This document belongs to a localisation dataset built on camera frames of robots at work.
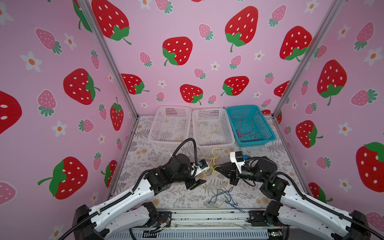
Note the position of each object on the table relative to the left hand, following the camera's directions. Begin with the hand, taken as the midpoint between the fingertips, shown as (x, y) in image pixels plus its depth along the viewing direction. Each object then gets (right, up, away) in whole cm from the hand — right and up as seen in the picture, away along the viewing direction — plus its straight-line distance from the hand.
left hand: (203, 173), depth 71 cm
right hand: (+5, +6, -10) cm, 12 cm away
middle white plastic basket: (+8, +22, +40) cm, 47 cm away
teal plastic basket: (+38, +23, +43) cm, 62 cm away
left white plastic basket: (-23, +24, +43) cm, 55 cm away
